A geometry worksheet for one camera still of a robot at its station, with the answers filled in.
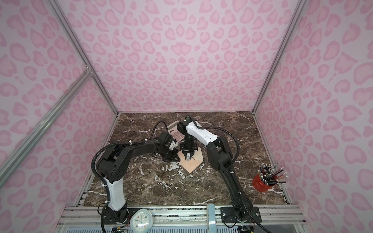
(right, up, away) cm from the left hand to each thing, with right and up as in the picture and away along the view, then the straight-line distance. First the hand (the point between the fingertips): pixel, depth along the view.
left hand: (181, 158), depth 92 cm
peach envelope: (+9, -2, +1) cm, 9 cm away
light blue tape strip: (+16, -23, -23) cm, 37 cm away
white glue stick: (+4, +2, -6) cm, 8 cm away
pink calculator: (-6, +15, +12) cm, 20 cm away
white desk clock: (-17, -25, -23) cm, 38 cm away
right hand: (+4, +2, -4) cm, 6 cm away
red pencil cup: (+43, -4, -23) cm, 49 cm away
